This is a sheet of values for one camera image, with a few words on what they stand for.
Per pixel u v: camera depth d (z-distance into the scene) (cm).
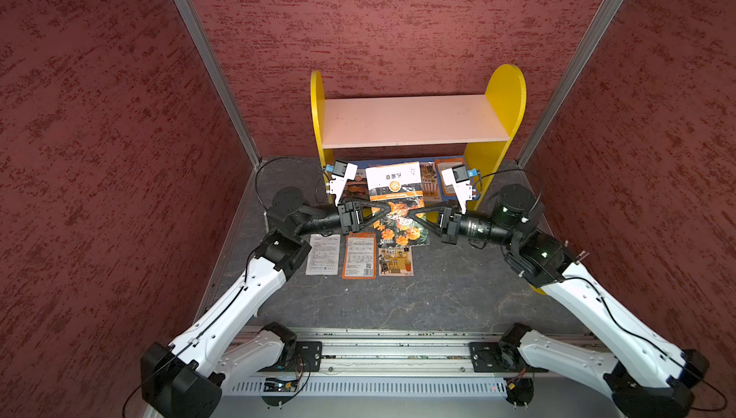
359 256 92
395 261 92
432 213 54
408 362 74
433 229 55
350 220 53
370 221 55
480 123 75
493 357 74
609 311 41
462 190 52
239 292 45
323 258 92
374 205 56
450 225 50
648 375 39
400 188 56
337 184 56
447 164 100
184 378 37
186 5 76
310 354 74
